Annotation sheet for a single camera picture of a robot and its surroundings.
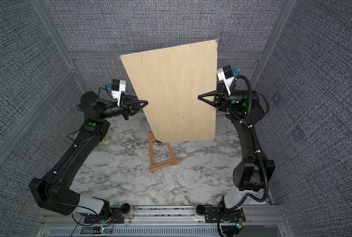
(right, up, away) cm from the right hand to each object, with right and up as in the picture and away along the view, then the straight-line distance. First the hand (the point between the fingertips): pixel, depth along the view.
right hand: (199, 98), depth 53 cm
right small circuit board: (+22, -56, +16) cm, 62 cm away
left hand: (-19, 0, +5) cm, 19 cm away
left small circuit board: (-42, -60, +17) cm, 75 cm away
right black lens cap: (+3, -49, +15) cm, 51 cm away
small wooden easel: (-20, -34, +32) cm, 51 cm away
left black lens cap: (-33, -49, +18) cm, 62 cm away
